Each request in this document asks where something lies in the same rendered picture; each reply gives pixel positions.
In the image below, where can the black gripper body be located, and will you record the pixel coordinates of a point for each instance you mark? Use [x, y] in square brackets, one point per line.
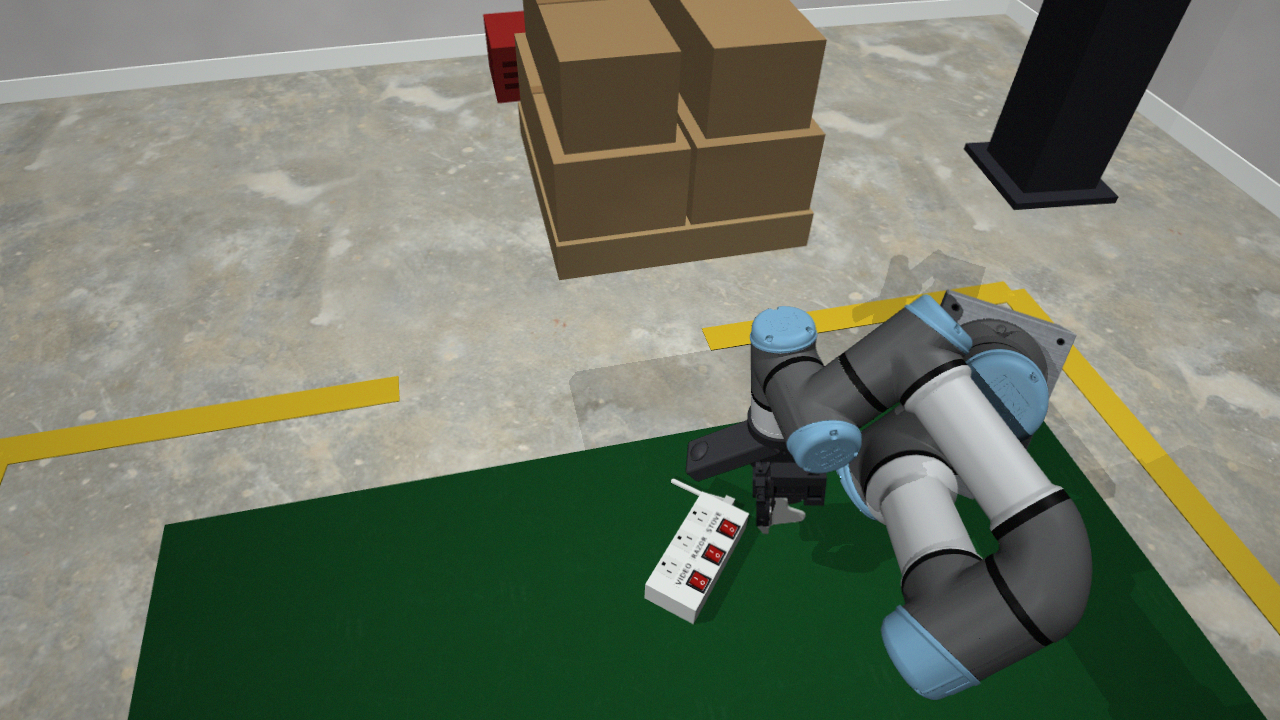
[782, 470]

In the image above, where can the white power strip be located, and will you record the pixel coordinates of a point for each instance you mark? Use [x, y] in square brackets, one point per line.
[690, 567]

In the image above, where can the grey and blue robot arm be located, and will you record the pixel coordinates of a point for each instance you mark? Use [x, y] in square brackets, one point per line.
[960, 623]

